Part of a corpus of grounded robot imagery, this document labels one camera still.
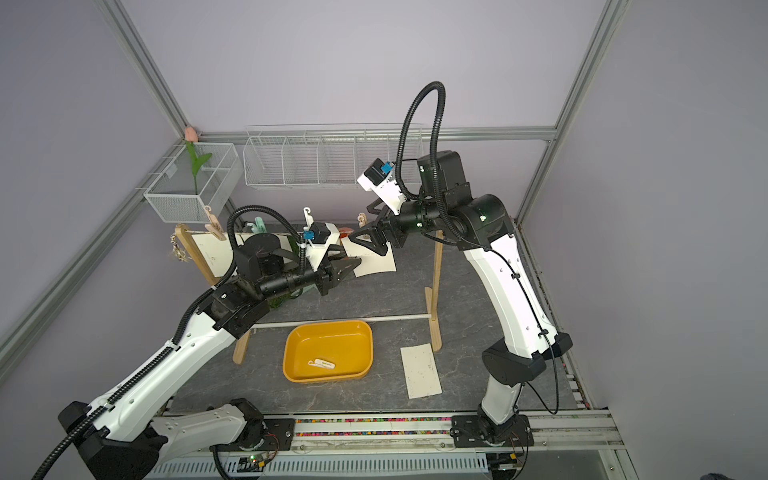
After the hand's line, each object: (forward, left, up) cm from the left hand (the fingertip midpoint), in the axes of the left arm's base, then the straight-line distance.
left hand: (355, 256), depth 63 cm
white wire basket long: (+47, +12, -5) cm, 49 cm away
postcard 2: (-14, -15, -37) cm, 43 cm away
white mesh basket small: (+39, +48, -5) cm, 62 cm away
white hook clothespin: (-11, +13, -34) cm, 38 cm away
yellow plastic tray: (-5, +6, -36) cm, 37 cm away
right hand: (+3, -2, +8) cm, 9 cm away
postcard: (+1, -3, -4) cm, 5 cm away
